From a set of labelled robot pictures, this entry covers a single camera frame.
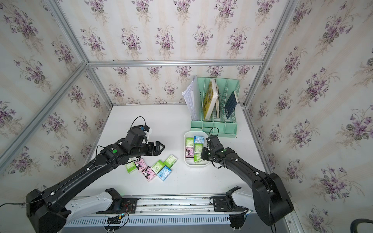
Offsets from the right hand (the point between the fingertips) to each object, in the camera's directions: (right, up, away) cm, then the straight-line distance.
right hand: (204, 154), depth 87 cm
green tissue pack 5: (-44, -7, -3) cm, 44 cm away
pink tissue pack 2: (-39, -6, -2) cm, 39 cm away
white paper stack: (-8, +36, +3) cm, 37 cm away
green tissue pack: (-9, +6, +7) cm, 13 cm away
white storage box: (-6, +6, +7) cm, 11 cm away
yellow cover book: (+5, +35, +6) cm, 35 cm away
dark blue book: (+22, +32, +18) cm, 43 cm away
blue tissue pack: (-2, +8, +8) cm, 12 cm away
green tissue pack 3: (-4, -2, +1) cm, 5 cm away
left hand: (-25, +6, -12) cm, 28 cm away
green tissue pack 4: (-21, -4, -1) cm, 21 cm away
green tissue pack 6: (-28, -7, -3) cm, 29 cm away
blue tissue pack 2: (-24, -10, -5) cm, 26 cm away
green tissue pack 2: (-3, +3, +5) cm, 7 cm away
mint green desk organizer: (+11, +32, +12) cm, 36 cm away
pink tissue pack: (-9, +1, +2) cm, 9 cm away
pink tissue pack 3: (-33, -10, -5) cm, 35 cm away
